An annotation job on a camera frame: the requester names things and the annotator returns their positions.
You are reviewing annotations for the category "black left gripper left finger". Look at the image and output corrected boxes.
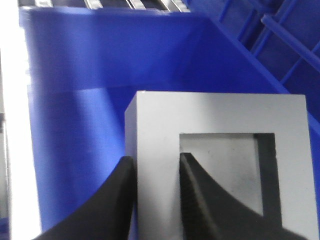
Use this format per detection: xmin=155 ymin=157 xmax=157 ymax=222
xmin=31 ymin=155 xmax=138 ymax=240

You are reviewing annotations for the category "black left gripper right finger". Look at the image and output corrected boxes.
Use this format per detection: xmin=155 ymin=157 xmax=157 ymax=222
xmin=178 ymin=151 xmax=310 ymax=240

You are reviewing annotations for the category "blue bin receiving block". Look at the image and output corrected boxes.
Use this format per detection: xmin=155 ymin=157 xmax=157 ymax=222
xmin=18 ymin=6 xmax=320 ymax=240

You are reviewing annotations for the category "steel roller rack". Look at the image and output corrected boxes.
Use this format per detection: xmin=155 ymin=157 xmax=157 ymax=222
xmin=17 ymin=0 xmax=192 ymax=13

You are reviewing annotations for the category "grey block with square hole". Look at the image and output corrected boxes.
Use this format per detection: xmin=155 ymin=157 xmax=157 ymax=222
xmin=124 ymin=90 xmax=315 ymax=240

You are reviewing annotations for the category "blue bin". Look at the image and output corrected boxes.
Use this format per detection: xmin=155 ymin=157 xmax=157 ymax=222
xmin=239 ymin=14 xmax=320 ymax=121
xmin=217 ymin=0 xmax=320 ymax=48

